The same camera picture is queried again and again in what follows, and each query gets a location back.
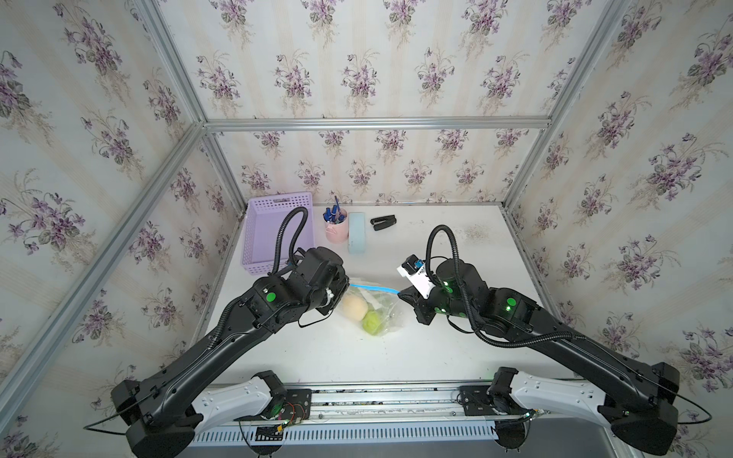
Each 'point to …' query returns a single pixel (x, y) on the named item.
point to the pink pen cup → (337, 233)
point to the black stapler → (384, 221)
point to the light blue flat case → (356, 242)
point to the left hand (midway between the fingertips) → (357, 282)
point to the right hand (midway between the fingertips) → (406, 294)
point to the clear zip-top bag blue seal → (375, 307)
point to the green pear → (371, 322)
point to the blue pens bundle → (334, 215)
